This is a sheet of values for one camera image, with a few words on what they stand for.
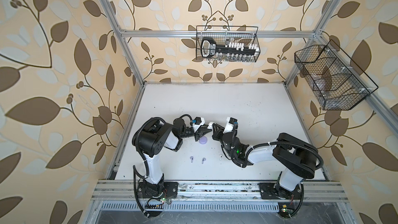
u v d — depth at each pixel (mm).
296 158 462
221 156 845
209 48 833
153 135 525
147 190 681
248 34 909
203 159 845
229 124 762
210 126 853
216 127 844
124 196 742
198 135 804
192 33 909
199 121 766
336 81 739
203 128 821
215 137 753
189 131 805
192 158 844
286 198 659
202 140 886
